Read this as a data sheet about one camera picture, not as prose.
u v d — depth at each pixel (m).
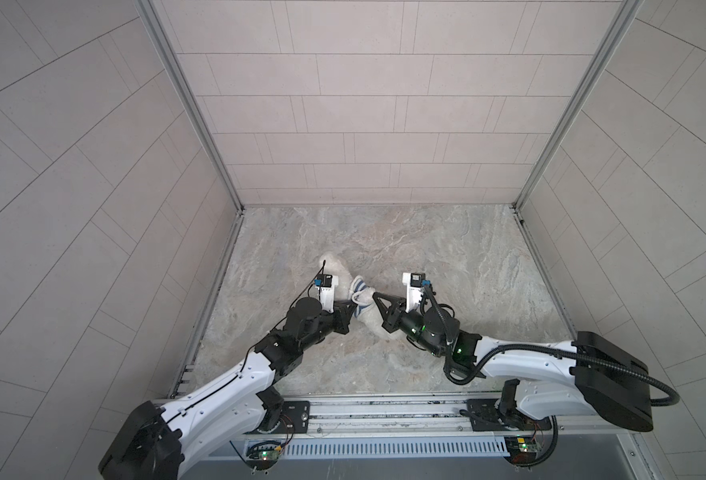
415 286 0.64
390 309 0.68
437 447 1.24
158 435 0.43
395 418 0.72
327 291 0.69
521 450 0.68
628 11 0.70
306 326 0.58
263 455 0.65
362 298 0.73
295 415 0.71
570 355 0.45
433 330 0.56
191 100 0.85
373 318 0.76
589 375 0.42
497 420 0.71
